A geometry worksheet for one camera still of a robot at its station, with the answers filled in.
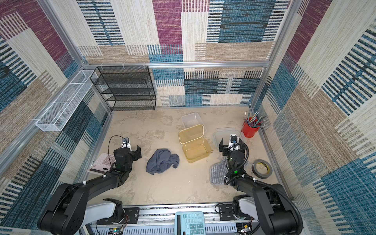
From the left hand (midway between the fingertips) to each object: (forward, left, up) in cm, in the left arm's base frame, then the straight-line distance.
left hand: (130, 147), depth 90 cm
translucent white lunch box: (+27, -39, -7) cm, 48 cm away
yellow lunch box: (+1, -40, -7) cm, 41 cm away
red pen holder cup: (+12, -76, +2) cm, 77 cm away
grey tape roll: (-15, -75, -7) cm, 77 cm away
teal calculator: (-38, -36, -7) cm, 53 cm away
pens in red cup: (+16, -79, +2) cm, 81 cm away
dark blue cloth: (-9, -20, -1) cm, 21 cm away
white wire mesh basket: (+2, +28, +26) cm, 38 cm away
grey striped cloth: (-13, -53, -7) cm, 55 cm away
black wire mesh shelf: (+43, +10, +11) cm, 46 cm away
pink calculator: (-7, +15, -6) cm, 18 cm away
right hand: (+1, -61, +4) cm, 61 cm away
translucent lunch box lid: (+15, -61, -8) cm, 64 cm away
